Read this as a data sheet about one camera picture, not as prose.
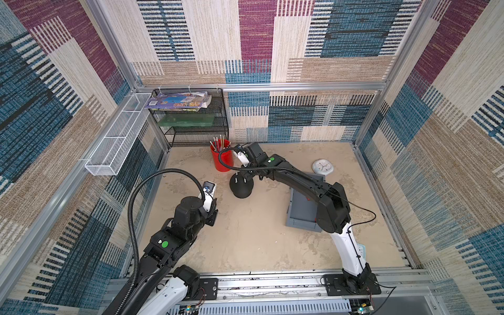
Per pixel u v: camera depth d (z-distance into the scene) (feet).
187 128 3.78
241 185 3.08
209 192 1.90
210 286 2.44
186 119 3.09
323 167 3.50
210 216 1.84
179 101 2.73
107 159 2.30
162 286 1.94
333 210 1.82
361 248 2.66
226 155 3.22
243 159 2.65
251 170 2.66
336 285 2.39
